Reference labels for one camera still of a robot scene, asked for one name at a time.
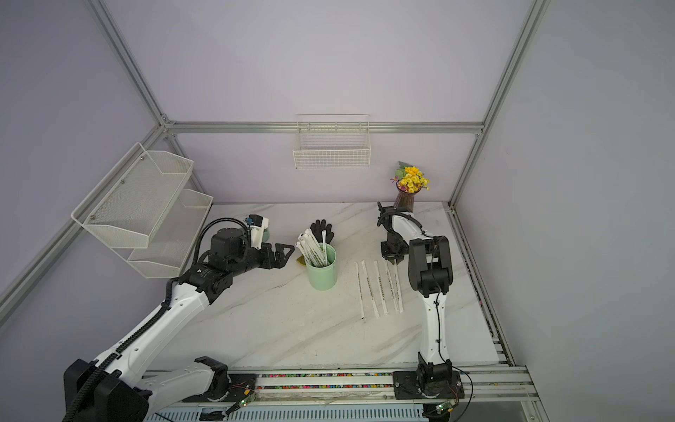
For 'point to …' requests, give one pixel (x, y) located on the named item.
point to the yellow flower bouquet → (410, 178)
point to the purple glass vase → (405, 200)
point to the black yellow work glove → (317, 227)
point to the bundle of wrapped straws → (314, 253)
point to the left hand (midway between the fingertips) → (281, 250)
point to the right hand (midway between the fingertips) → (398, 263)
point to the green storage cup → (324, 278)
